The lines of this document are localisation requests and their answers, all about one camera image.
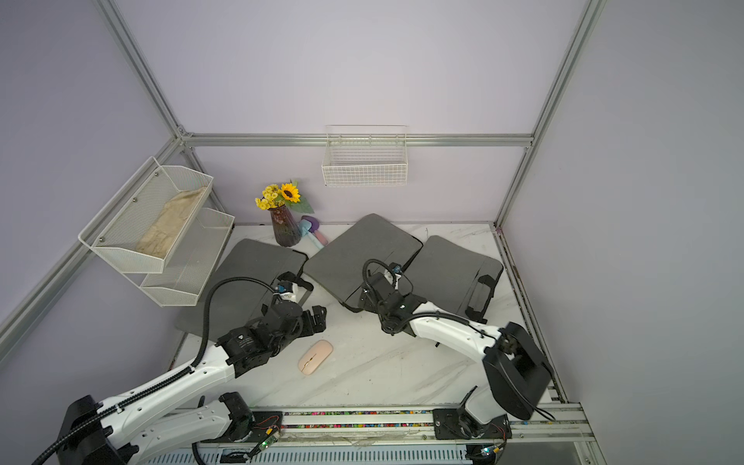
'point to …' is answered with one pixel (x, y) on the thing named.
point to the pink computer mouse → (314, 358)
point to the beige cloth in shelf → (162, 232)
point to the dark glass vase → (287, 230)
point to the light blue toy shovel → (304, 226)
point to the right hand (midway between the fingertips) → (378, 299)
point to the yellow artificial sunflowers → (274, 196)
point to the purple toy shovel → (314, 221)
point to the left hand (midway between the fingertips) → (312, 316)
